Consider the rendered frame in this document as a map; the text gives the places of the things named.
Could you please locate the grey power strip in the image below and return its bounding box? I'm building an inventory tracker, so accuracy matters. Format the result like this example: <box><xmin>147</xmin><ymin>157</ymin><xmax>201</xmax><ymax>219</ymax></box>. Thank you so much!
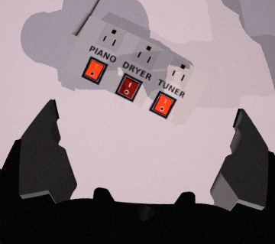
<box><xmin>64</xmin><ymin>0</ymin><xmax>210</xmax><ymax>129</ymax></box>

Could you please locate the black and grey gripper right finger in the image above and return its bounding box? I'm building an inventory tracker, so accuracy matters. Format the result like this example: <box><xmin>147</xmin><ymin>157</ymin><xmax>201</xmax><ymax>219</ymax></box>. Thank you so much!
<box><xmin>210</xmin><ymin>109</ymin><xmax>275</xmax><ymax>244</ymax></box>

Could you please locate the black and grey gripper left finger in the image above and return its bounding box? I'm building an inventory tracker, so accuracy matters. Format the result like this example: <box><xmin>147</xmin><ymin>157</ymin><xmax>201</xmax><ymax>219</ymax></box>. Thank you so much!
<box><xmin>0</xmin><ymin>99</ymin><xmax>77</xmax><ymax>244</ymax></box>

